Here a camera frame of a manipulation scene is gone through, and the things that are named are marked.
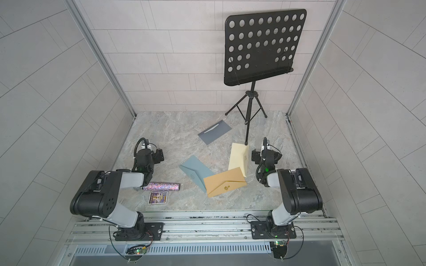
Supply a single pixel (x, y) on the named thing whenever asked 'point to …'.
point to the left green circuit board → (136, 252)
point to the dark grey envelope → (214, 132)
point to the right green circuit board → (279, 248)
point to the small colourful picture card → (158, 198)
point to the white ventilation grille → (175, 248)
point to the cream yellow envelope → (239, 157)
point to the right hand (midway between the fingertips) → (263, 147)
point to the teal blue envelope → (197, 170)
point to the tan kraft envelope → (224, 182)
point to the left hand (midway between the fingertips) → (154, 147)
